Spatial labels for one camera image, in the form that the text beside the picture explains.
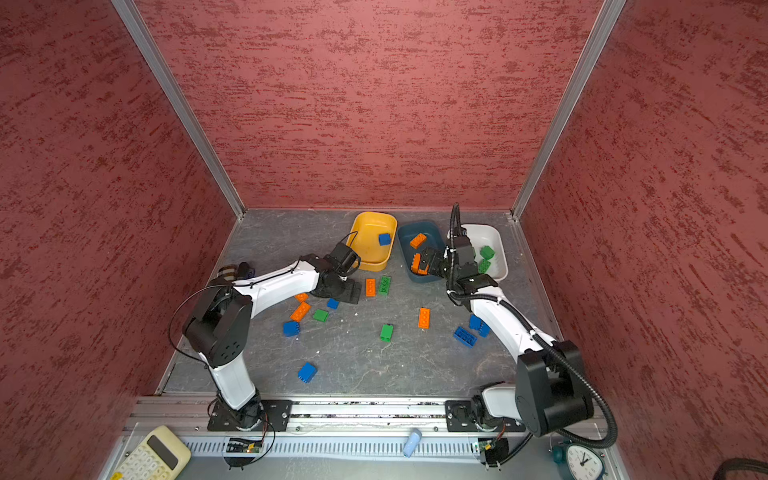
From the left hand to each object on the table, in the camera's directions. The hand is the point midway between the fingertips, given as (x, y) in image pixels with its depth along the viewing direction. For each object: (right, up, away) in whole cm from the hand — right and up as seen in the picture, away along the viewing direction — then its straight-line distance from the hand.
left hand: (342, 298), depth 92 cm
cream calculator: (-38, -32, -24) cm, 55 cm away
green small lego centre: (+14, -9, -6) cm, 18 cm away
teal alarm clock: (+59, -32, -26) cm, 72 cm away
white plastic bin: (+49, +20, +14) cm, 55 cm away
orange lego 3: (+9, +2, +6) cm, 11 cm away
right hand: (+28, +12, -4) cm, 30 cm away
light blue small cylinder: (+21, -29, -23) cm, 43 cm away
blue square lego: (+13, +19, +17) cm, 29 cm away
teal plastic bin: (+21, +21, +22) cm, 37 cm away
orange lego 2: (+24, +10, +10) cm, 28 cm away
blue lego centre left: (-4, -3, +4) cm, 6 cm away
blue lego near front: (-8, -19, -10) cm, 23 cm away
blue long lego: (+38, -11, -5) cm, 39 cm away
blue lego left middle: (-15, -9, -3) cm, 18 cm away
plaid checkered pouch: (-39, +7, +6) cm, 40 cm away
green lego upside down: (+13, +3, +6) cm, 15 cm away
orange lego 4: (-13, -5, +1) cm, 14 cm away
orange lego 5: (+26, -6, -1) cm, 27 cm away
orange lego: (+26, +18, +18) cm, 36 cm away
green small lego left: (-7, -5, 0) cm, 9 cm away
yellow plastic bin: (+9, +19, +20) cm, 29 cm away
